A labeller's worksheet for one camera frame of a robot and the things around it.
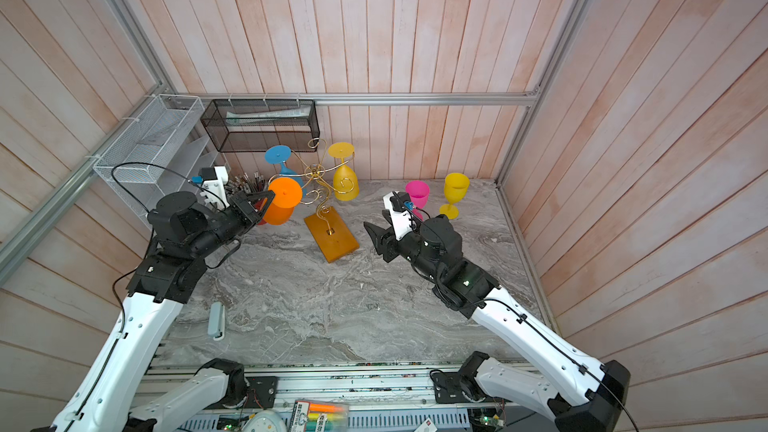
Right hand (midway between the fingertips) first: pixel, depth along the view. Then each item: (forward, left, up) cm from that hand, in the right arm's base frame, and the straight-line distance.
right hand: (374, 219), depth 66 cm
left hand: (+1, +21, +5) cm, 22 cm away
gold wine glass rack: (+18, +18, -29) cm, 39 cm away
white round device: (-36, +26, -32) cm, 55 cm away
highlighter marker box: (-34, +12, -31) cm, 48 cm away
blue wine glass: (+23, +27, -1) cm, 36 cm away
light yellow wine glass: (+30, -26, -20) cm, 44 cm away
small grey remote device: (-14, +45, -30) cm, 55 cm away
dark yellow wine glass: (+23, +10, -13) cm, 28 cm away
